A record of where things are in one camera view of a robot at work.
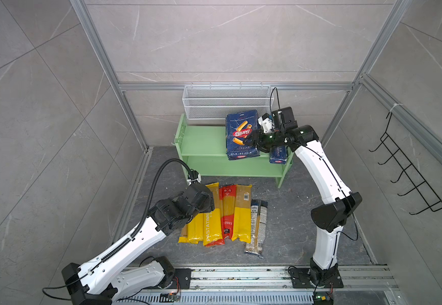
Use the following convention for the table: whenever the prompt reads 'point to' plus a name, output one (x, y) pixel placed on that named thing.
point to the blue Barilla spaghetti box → (278, 154)
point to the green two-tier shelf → (202, 149)
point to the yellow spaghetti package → (193, 232)
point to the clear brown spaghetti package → (258, 222)
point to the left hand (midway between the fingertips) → (209, 195)
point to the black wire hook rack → (411, 174)
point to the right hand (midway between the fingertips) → (249, 142)
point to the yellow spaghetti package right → (242, 230)
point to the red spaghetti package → (227, 196)
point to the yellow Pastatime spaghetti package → (212, 221)
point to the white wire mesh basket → (213, 102)
